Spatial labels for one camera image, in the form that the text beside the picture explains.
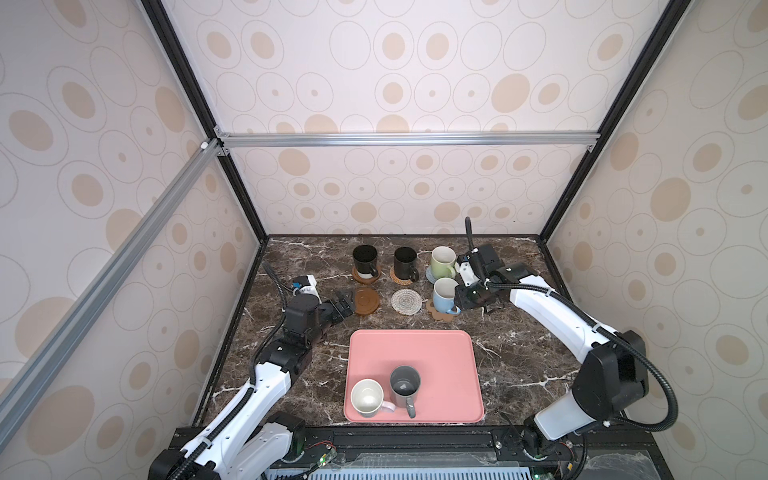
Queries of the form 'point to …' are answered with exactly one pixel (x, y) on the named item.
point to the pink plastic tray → (450, 389)
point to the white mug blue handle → (444, 296)
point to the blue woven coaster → (429, 274)
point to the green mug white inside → (442, 262)
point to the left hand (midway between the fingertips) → (351, 292)
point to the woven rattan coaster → (398, 280)
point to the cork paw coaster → (438, 315)
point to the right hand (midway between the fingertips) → (461, 298)
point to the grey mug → (405, 384)
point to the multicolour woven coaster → (406, 302)
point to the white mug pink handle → (367, 398)
